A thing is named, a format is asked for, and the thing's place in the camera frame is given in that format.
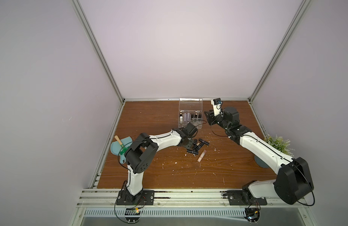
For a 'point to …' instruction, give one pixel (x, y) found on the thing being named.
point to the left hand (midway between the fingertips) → (190, 142)
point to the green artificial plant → (280, 144)
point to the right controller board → (252, 214)
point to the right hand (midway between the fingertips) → (209, 107)
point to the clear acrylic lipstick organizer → (190, 110)
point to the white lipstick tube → (181, 119)
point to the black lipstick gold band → (180, 114)
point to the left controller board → (132, 215)
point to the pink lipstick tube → (201, 156)
